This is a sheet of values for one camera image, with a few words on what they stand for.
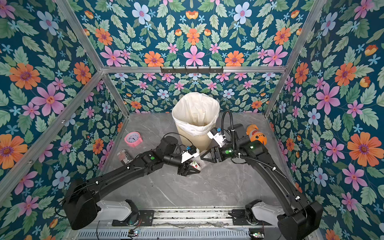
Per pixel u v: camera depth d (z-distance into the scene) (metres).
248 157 0.49
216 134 0.63
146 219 0.73
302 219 0.37
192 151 0.62
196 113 0.96
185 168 0.63
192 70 0.93
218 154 0.59
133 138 1.02
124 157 0.92
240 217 0.73
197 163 0.65
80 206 0.40
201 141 0.97
